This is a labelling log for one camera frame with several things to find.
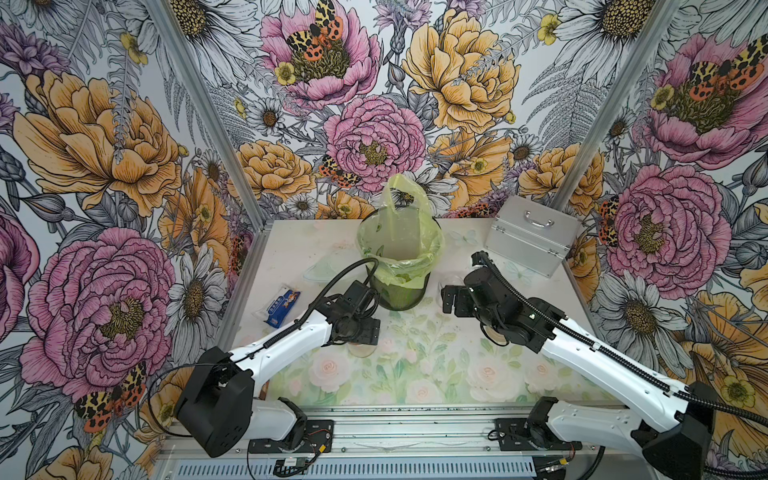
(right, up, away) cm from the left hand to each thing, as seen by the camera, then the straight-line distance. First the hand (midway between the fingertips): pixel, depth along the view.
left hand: (358, 340), depth 84 cm
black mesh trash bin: (+12, +27, +14) cm, 33 cm away
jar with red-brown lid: (+1, -3, 0) cm, 3 cm away
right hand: (+26, +13, -8) cm, 30 cm away
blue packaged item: (-26, +7, +10) cm, 29 cm away
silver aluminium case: (+56, +30, +15) cm, 65 cm away
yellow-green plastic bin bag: (+12, +42, +3) cm, 44 cm away
